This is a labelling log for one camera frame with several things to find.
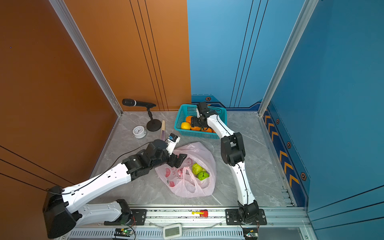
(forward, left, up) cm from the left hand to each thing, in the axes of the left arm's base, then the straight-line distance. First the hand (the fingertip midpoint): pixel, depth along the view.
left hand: (180, 150), depth 76 cm
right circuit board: (-33, -34, -21) cm, 52 cm away
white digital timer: (-32, +2, -17) cm, 37 cm away
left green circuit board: (-33, +27, -21) cm, 47 cm away
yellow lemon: (+27, 0, -12) cm, 29 cm away
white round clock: (+23, +32, -16) cm, 42 cm away
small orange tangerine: (+25, -8, -13) cm, 30 cm away
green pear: (-3, -8, -14) cm, 17 cm away
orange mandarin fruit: (+7, -14, +9) cm, 18 cm away
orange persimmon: (+34, -2, -14) cm, 37 cm away
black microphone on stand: (+33, +25, -19) cm, 45 cm away
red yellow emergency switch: (-25, -12, -19) cm, 33 cm away
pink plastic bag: (-10, -7, -10) cm, 16 cm away
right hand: (+29, -7, -13) cm, 32 cm away
